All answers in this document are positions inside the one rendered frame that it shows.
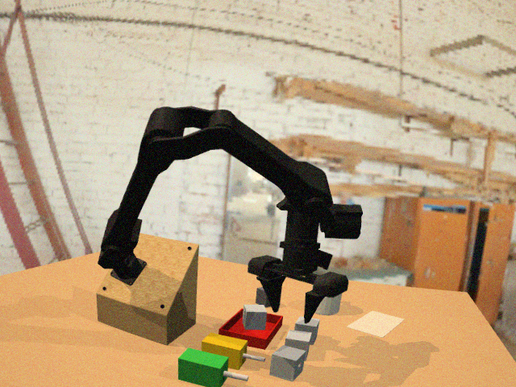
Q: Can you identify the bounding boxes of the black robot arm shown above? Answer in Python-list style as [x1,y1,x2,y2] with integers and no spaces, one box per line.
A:
[98,106,363,286]

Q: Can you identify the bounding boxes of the red tray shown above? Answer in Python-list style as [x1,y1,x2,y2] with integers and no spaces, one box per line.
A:
[218,308,283,350]

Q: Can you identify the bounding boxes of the beige open cylinder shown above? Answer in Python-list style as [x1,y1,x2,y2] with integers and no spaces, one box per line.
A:
[315,294,342,315]

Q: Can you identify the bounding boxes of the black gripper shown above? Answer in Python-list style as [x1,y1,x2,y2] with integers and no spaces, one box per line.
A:
[248,236,349,324]

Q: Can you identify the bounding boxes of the green block with grey pin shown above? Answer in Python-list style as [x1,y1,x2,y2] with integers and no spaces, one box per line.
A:
[178,348,249,387]

